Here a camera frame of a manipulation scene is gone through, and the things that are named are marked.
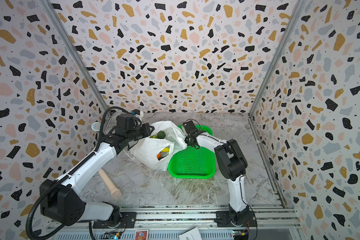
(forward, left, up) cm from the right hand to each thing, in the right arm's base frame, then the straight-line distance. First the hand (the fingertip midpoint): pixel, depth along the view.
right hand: (180, 138), depth 98 cm
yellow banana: (-17, +6, +13) cm, 22 cm away
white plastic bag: (-18, +16, +14) cm, 28 cm away
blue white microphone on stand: (-8, +42, +21) cm, 48 cm away
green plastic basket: (-14, -8, -7) cm, 18 cm away
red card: (-51, +15, -4) cm, 54 cm away
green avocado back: (+3, +13, -1) cm, 14 cm away
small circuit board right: (-51, -31, -8) cm, 60 cm away
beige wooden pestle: (-34, +32, -2) cm, 47 cm away
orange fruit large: (-19, +10, +11) cm, 24 cm away
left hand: (-6, +12, +20) cm, 24 cm away
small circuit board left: (-52, +30, -6) cm, 60 cm away
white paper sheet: (-51, -9, -1) cm, 52 cm away
